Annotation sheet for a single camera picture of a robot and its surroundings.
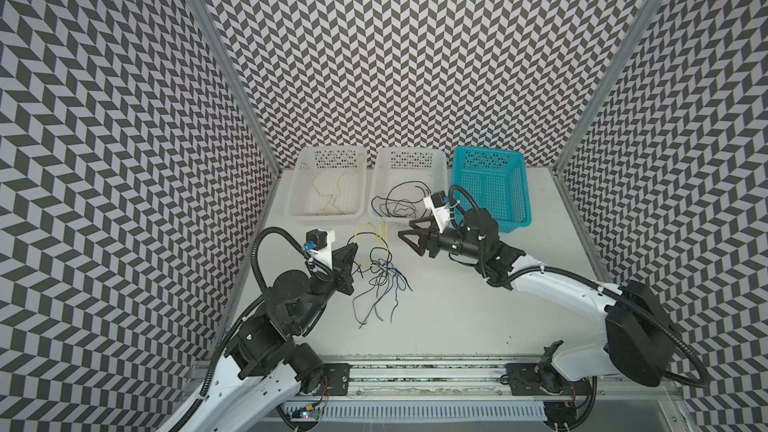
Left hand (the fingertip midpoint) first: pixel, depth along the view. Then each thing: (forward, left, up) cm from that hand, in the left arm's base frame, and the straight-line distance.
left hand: (358, 247), depth 64 cm
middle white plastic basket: (+46, -10, -28) cm, 54 cm away
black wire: (+5, -2, -12) cm, 13 cm away
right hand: (+8, -11, -5) cm, 15 cm away
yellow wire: (+41, +8, -20) cm, 46 cm away
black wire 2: (+28, 0, -19) cm, 33 cm away
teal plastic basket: (+45, -47, -30) cm, 72 cm away
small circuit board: (-28, +13, -26) cm, 41 cm away
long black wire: (+38, -12, -21) cm, 45 cm away
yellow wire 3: (+8, -4, -5) cm, 10 cm away
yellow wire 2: (+37, +17, -27) cm, 49 cm away
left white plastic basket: (+43, +19, -30) cm, 56 cm away
